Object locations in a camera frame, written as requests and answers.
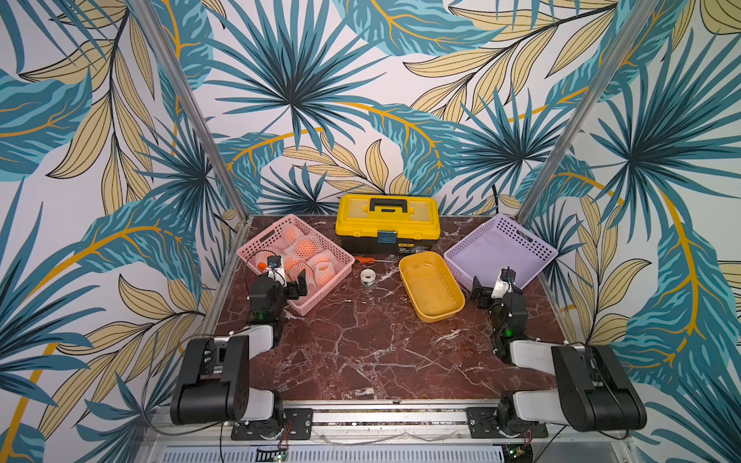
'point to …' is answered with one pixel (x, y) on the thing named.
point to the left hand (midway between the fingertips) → (289, 272)
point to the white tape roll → (368, 277)
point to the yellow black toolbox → (377, 224)
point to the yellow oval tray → (431, 286)
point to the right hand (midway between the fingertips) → (494, 279)
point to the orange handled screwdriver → (369, 259)
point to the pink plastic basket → (299, 248)
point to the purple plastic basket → (501, 242)
